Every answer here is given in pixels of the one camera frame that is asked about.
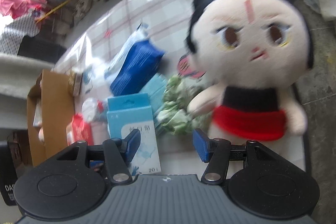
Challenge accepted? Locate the checkered floral table cloth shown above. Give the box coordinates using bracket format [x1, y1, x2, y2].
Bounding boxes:
[53, 0, 306, 175]

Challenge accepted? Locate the green cloth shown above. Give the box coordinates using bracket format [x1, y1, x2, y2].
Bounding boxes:
[157, 75, 211, 135]

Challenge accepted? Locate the pink clothes pile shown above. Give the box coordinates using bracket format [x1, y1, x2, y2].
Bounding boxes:
[1, 0, 48, 19]

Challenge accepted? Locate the black-haired plush doll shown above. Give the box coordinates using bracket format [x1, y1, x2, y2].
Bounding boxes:
[186, 0, 314, 144]

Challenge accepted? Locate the brown cardboard box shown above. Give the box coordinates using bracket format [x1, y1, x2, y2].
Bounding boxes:
[27, 70, 75, 166]

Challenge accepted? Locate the blue white wipes pack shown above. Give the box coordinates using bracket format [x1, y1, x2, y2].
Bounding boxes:
[104, 23, 165, 97]

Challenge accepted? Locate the white sofa cushion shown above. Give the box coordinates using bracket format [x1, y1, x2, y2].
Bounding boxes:
[0, 53, 54, 130]

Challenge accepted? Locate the red snack packet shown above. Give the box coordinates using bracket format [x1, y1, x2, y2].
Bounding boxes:
[66, 114, 94, 145]

